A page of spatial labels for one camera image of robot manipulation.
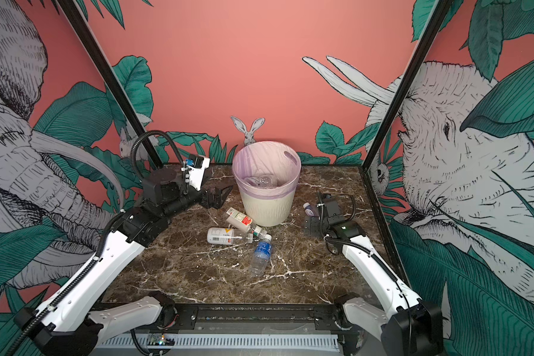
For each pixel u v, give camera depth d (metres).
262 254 0.84
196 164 0.55
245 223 0.92
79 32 0.73
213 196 0.59
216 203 0.59
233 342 0.70
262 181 0.90
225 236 0.88
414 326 0.37
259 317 0.75
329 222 0.60
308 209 0.99
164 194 0.47
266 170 1.00
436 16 0.70
